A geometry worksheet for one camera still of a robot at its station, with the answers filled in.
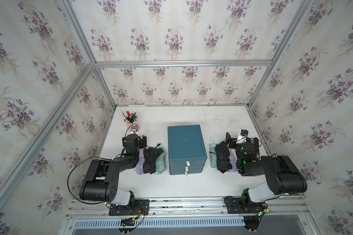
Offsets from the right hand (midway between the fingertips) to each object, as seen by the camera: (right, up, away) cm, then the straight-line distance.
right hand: (237, 133), depth 90 cm
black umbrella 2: (-10, -14, -4) cm, 18 cm away
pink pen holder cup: (-67, +7, +5) cm, 68 cm away
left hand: (-64, -2, +3) cm, 64 cm away
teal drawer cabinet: (-33, -6, -18) cm, 38 cm away
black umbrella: (-53, -12, -6) cm, 55 cm away
